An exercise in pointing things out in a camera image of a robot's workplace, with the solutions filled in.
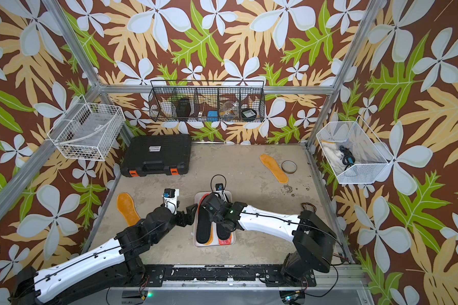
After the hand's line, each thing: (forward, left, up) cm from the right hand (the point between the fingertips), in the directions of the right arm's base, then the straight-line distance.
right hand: (212, 208), depth 84 cm
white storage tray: (-5, 0, -6) cm, 8 cm away
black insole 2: (-9, -5, -5) cm, 12 cm away
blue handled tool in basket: (+13, -57, +19) cm, 61 cm away
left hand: (-1, +9, +8) cm, 12 cm away
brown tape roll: (+30, -42, -8) cm, 52 cm away
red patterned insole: (-12, -5, -7) cm, 15 cm away
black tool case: (+35, +34, -2) cm, 49 cm away
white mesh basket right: (+18, -61, +18) cm, 66 cm away
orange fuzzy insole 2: (+30, -33, -8) cm, 46 cm away
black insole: (-6, +4, -5) cm, 9 cm away
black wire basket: (+48, +6, +24) cm, 54 cm away
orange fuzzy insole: (+5, +45, -8) cm, 46 cm away
